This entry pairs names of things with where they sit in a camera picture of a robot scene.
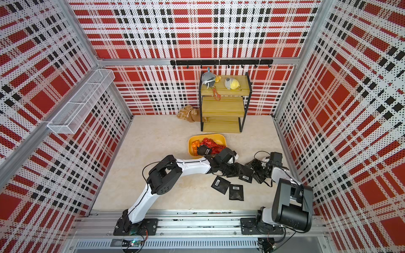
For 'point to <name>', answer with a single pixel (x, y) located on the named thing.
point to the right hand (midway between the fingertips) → (250, 168)
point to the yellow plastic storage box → (219, 138)
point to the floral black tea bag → (203, 150)
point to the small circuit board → (134, 242)
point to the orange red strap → (217, 96)
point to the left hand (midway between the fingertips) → (244, 174)
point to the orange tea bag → (195, 144)
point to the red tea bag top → (208, 141)
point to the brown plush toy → (189, 113)
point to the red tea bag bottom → (215, 150)
